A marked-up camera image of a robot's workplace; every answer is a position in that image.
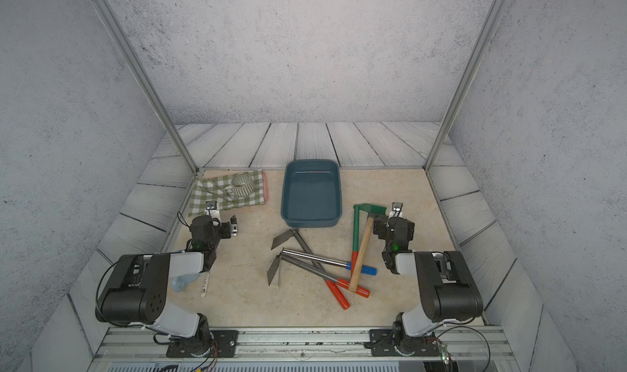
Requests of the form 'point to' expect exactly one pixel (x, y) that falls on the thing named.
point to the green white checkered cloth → (212, 189)
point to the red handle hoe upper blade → (277, 241)
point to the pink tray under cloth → (265, 188)
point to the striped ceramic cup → (242, 185)
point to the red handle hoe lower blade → (344, 284)
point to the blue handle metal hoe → (367, 270)
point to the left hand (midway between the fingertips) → (224, 216)
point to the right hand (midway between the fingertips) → (395, 217)
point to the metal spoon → (203, 292)
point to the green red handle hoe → (367, 208)
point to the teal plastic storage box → (311, 193)
